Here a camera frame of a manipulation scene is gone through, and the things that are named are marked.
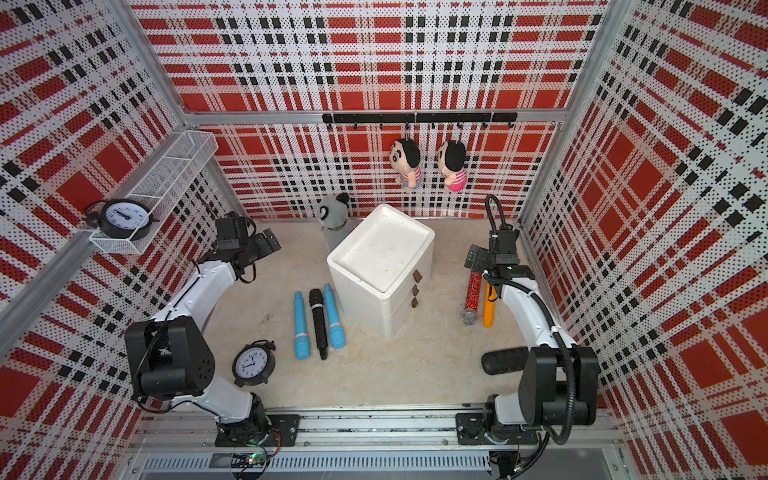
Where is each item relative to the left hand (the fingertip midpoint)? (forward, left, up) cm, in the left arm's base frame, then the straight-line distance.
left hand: (267, 243), depth 90 cm
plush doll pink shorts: (+28, -58, +11) cm, 66 cm away
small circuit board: (-54, -1, -20) cm, 57 cm away
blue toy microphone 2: (-23, -22, -14) cm, 35 cm away
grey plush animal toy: (+13, -19, 0) cm, 23 cm away
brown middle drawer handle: (-13, -46, -7) cm, 48 cm away
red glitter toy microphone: (-17, -63, -15) cm, 66 cm away
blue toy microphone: (-25, -12, -15) cm, 31 cm away
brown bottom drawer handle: (-13, -45, -14) cm, 49 cm away
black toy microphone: (-14, -14, -15) cm, 25 cm away
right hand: (-5, -68, -1) cm, 69 cm away
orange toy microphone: (-12, -70, -18) cm, 73 cm away
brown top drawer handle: (-14, -46, +2) cm, 48 cm away
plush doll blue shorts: (+21, -43, +16) cm, 50 cm away
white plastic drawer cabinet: (-15, -37, +5) cm, 40 cm away
